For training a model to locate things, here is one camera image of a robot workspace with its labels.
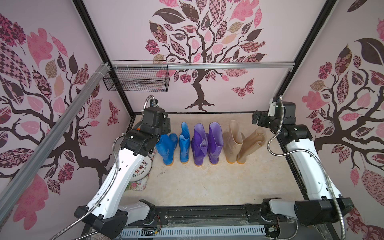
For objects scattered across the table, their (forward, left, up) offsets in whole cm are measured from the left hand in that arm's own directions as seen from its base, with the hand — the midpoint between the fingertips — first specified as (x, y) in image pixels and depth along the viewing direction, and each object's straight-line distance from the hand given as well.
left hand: (159, 124), depth 69 cm
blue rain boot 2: (-4, -12, -11) cm, 16 cm away
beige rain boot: (-4, -36, -9) cm, 37 cm away
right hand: (+7, -52, -1) cm, 52 cm away
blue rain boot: (+2, 0, -23) cm, 23 cm away
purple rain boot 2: (+1, -28, -16) cm, 32 cm away
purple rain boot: (-6, -19, -9) cm, 22 cm away
